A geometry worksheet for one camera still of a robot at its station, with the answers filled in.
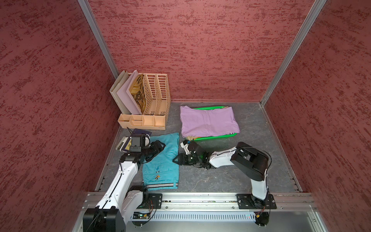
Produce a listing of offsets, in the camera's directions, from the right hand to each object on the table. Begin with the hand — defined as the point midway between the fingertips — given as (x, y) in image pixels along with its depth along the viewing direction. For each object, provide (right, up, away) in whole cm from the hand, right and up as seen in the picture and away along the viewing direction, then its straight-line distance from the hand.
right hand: (175, 164), depth 86 cm
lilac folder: (-32, +43, +1) cm, 54 cm away
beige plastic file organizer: (-16, +50, +21) cm, 57 cm away
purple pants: (+16, +26, +11) cm, 32 cm away
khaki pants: (+9, +16, -1) cm, 19 cm away
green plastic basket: (+31, +17, +4) cm, 35 cm away
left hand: (-8, +9, -4) cm, 13 cm away
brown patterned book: (-28, +46, +13) cm, 56 cm away
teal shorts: (-8, -3, -5) cm, 10 cm away
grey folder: (-37, +55, +8) cm, 67 cm away
